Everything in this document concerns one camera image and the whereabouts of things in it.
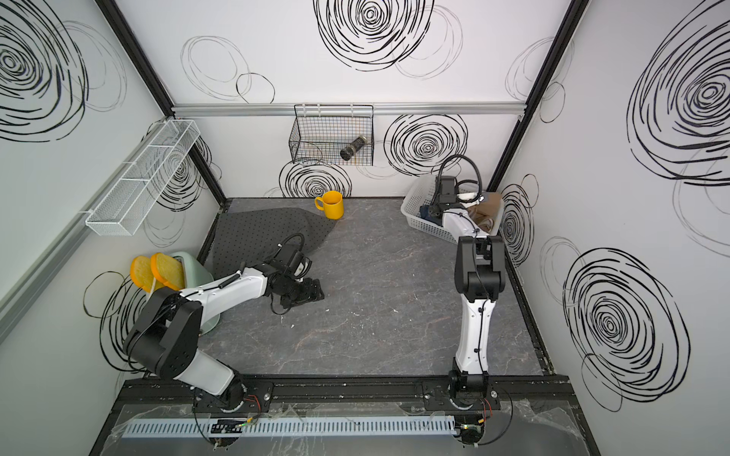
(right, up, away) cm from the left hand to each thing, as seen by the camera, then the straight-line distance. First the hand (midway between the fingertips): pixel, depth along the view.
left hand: (315, 299), depth 89 cm
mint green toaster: (-33, +9, -7) cm, 35 cm away
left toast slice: (-42, +11, -16) cm, 46 cm away
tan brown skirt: (+59, +28, +12) cm, 66 cm away
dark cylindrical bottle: (+10, +47, +1) cm, 48 cm away
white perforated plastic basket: (+38, +36, +24) cm, 58 cm away
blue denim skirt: (+38, +28, +20) cm, 51 cm away
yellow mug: (+2, +32, +20) cm, 38 cm away
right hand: (+50, +35, +11) cm, 62 cm away
